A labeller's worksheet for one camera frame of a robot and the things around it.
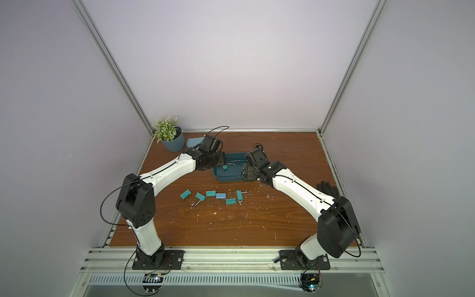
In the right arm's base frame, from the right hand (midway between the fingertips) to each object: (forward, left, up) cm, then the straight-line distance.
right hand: (255, 166), depth 84 cm
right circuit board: (-42, -21, -16) cm, 50 cm away
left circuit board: (-43, +41, -17) cm, 62 cm away
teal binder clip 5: (-8, +7, -14) cm, 18 cm away
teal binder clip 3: (-8, +22, -15) cm, 28 cm away
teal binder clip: (-9, +35, -13) cm, 38 cm away
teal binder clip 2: (-10, +27, -14) cm, 32 cm away
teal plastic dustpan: (+27, +40, -15) cm, 50 cm away
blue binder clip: (-9, +17, -14) cm, 24 cm away
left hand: (+6, +14, -3) cm, 16 cm away
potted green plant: (+22, +49, +1) cm, 53 cm away
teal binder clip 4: (-11, +12, -15) cm, 22 cm away
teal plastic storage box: (+5, +12, -16) cm, 21 cm away
